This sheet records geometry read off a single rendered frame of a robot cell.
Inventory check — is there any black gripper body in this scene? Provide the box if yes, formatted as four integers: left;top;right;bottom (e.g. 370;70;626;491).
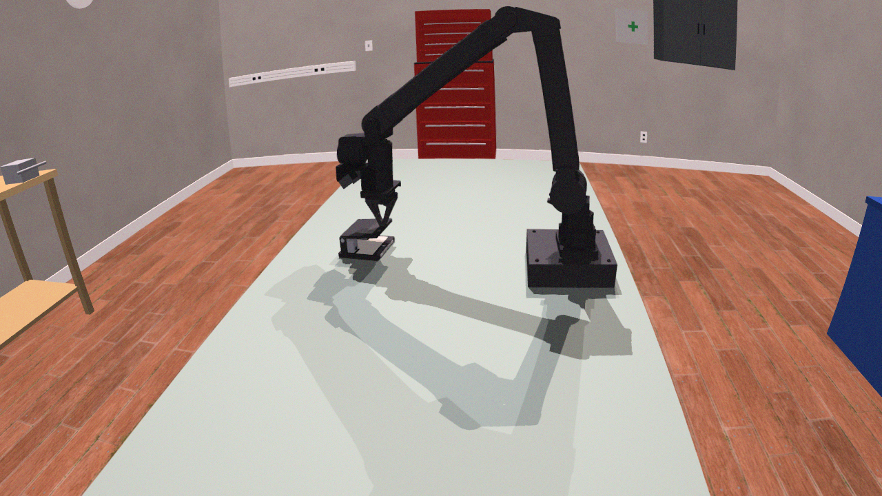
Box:
360;163;401;205

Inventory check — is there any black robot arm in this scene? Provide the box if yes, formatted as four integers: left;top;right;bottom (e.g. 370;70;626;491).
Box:
336;6;599;258

